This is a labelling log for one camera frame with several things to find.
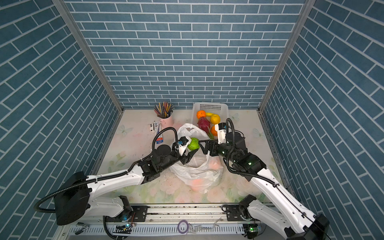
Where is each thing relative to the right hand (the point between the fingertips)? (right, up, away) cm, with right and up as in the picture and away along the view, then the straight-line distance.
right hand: (203, 140), depth 70 cm
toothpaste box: (-33, +6, +38) cm, 51 cm away
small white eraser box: (-37, +6, +38) cm, 53 cm away
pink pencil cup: (-25, +8, +33) cm, 42 cm away
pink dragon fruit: (+3, +6, +31) cm, 32 cm away
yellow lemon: (+10, +11, +37) cm, 40 cm away
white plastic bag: (0, -18, +9) cm, 20 cm away
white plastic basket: (+15, +19, +43) cm, 49 cm away
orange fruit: (+8, +1, +32) cm, 33 cm away
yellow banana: (+6, +15, +42) cm, 45 cm away
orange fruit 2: (-1, +15, +38) cm, 41 cm away
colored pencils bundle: (-26, +17, +32) cm, 45 cm away
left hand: (-5, -3, +5) cm, 8 cm away
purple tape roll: (-8, -42, 0) cm, 42 cm away
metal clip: (-58, -41, -1) cm, 71 cm away
